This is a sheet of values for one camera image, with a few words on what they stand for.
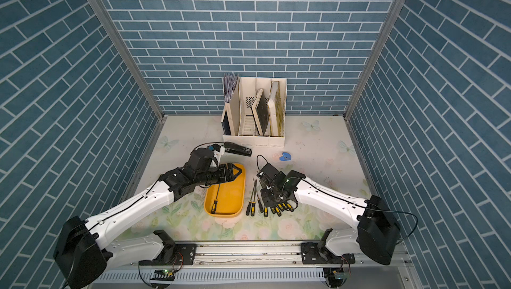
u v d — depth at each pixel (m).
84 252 0.38
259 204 0.86
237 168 0.75
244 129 1.14
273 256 0.75
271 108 0.91
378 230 0.41
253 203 0.87
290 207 0.86
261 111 0.97
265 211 0.84
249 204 0.86
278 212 0.84
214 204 0.85
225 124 0.97
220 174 0.69
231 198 0.89
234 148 1.01
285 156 1.01
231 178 0.69
